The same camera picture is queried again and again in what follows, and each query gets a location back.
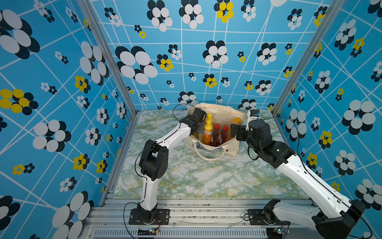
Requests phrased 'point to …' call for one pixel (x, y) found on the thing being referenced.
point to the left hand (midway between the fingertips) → (200, 125)
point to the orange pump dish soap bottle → (237, 120)
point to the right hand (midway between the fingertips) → (242, 125)
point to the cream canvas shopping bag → (223, 115)
